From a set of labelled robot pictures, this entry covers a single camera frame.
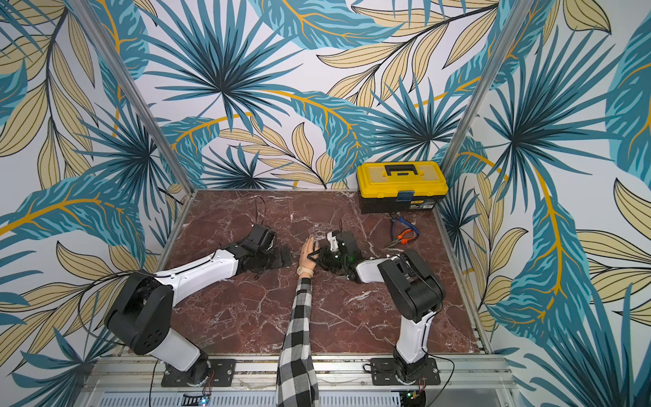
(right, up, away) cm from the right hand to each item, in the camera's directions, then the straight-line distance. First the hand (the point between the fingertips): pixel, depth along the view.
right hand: (308, 256), depth 92 cm
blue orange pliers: (+39, +6, +11) cm, 41 cm away
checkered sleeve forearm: (-1, -30, -24) cm, 39 cm away
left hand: (-9, -2, -3) cm, 10 cm away
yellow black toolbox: (+34, +26, +9) cm, 44 cm away
